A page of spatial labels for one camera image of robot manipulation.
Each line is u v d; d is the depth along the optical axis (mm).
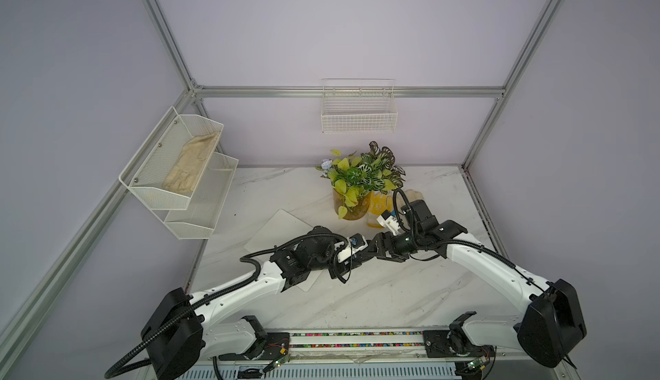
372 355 730
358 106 952
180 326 396
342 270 665
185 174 767
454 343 662
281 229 1031
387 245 685
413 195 1103
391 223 747
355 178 838
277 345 735
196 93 927
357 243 649
